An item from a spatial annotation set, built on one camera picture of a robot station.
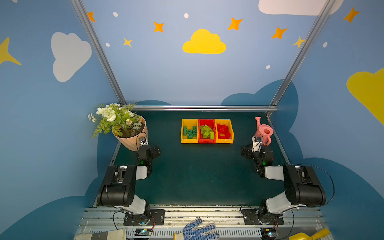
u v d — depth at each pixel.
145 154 0.72
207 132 1.05
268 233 0.71
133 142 0.89
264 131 0.96
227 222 0.74
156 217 0.75
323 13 0.72
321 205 0.45
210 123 1.07
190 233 0.70
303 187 0.47
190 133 1.04
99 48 0.82
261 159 0.75
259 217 0.73
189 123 1.14
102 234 0.69
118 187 0.45
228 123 1.09
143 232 0.71
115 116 0.79
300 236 0.68
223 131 1.05
